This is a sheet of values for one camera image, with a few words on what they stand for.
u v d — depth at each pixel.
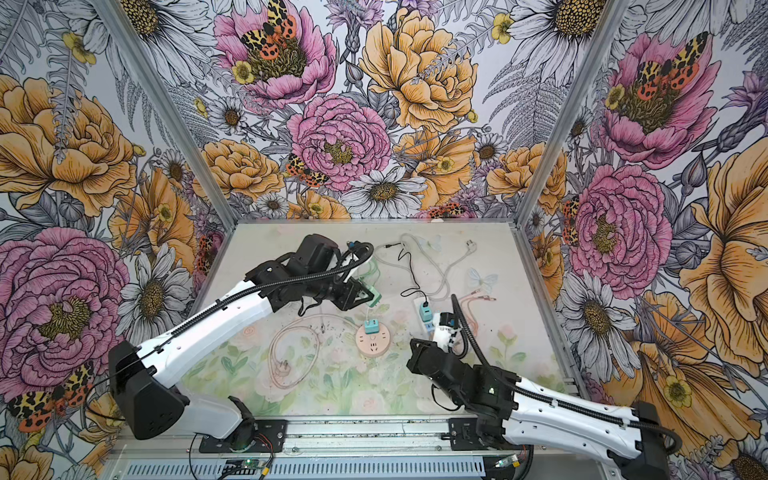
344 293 0.65
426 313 0.89
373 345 0.87
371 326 0.85
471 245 1.14
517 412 0.50
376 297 0.74
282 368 0.83
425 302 0.89
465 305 0.99
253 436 0.70
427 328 0.91
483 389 0.53
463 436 0.74
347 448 0.73
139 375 0.40
